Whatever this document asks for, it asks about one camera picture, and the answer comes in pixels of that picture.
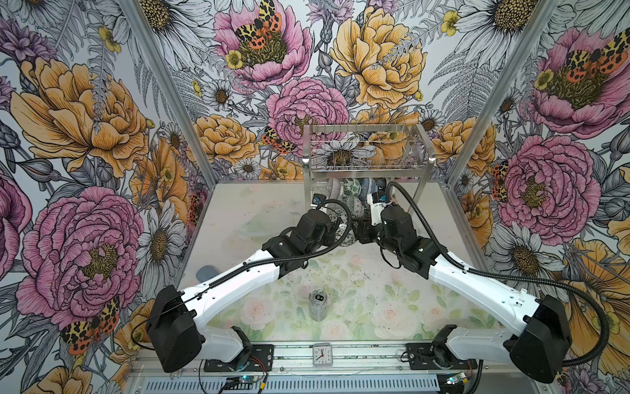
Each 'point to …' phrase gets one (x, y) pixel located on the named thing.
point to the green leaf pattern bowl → (351, 186)
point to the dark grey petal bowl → (381, 182)
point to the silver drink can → (317, 301)
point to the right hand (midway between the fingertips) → (355, 227)
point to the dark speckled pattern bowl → (344, 226)
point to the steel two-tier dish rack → (366, 150)
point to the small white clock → (322, 355)
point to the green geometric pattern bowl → (358, 208)
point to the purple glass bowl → (335, 185)
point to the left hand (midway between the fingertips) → (327, 228)
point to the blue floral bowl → (364, 189)
